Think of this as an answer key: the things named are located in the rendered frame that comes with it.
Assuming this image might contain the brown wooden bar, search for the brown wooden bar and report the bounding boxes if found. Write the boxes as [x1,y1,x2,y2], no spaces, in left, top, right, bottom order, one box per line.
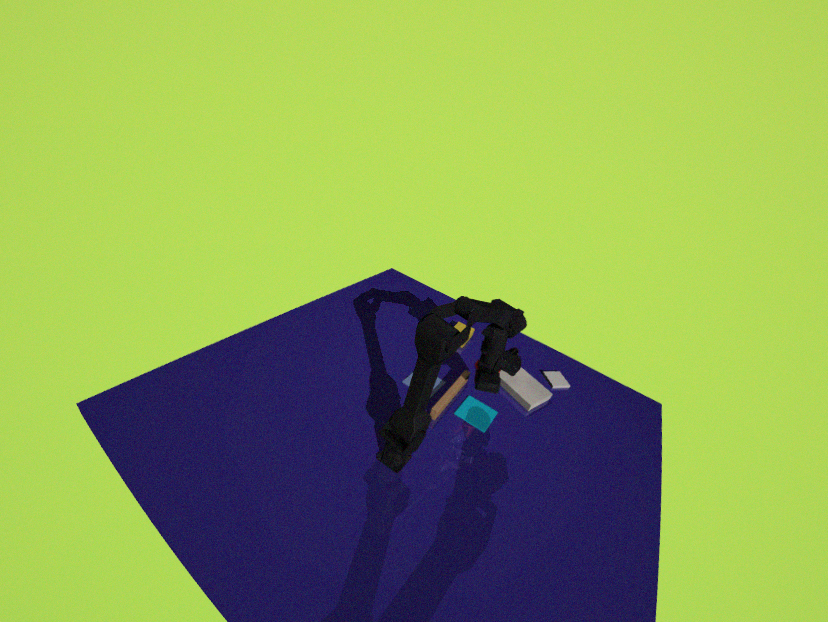
[430,371,471,420]

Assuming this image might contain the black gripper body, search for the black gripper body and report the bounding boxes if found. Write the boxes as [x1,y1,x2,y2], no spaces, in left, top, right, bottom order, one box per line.
[474,340,505,394]

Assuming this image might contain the yellow rectangular block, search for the yellow rectangular block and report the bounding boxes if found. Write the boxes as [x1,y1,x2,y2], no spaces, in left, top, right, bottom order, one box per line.
[454,322,475,348]

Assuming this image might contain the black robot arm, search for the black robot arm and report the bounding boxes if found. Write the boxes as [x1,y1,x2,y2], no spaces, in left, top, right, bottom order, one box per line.
[376,296,527,473]

